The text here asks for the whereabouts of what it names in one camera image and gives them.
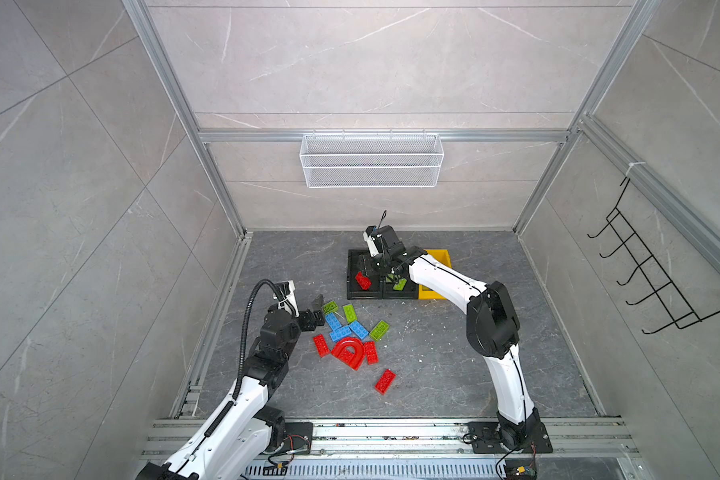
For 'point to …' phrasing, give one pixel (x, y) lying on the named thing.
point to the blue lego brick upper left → (333, 321)
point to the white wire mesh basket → (366, 161)
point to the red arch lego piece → (341, 353)
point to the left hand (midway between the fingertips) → (305, 292)
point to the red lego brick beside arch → (371, 352)
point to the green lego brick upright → (350, 313)
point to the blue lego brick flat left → (340, 334)
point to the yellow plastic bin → (443, 256)
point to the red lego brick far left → (321, 345)
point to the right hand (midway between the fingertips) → (363, 261)
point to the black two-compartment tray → (382, 286)
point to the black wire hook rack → (679, 309)
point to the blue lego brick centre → (360, 330)
